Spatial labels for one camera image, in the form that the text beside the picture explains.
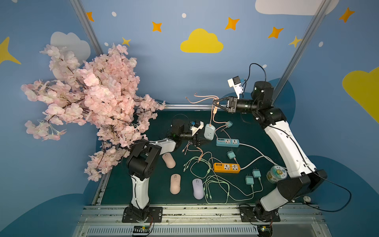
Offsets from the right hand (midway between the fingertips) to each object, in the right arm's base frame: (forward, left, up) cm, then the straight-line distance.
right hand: (216, 102), depth 64 cm
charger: (+26, -17, -44) cm, 54 cm away
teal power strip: (+8, -14, -43) cm, 46 cm away
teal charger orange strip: (-13, -29, -44) cm, 55 cm away
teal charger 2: (-17, -24, -44) cm, 53 cm away
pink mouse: (-9, +25, -43) cm, 51 cm away
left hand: (+2, 0, -26) cm, 26 cm away
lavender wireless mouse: (-24, +6, -42) cm, 49 cm away
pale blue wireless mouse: (0, +1, -21) cm, 21 cm away
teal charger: (-1, -15, -43) cm, 46 cm away
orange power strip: (-11, -11, -42) cm, 45 cm away
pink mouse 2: (-23, +19, -41) cm, 51 cm away
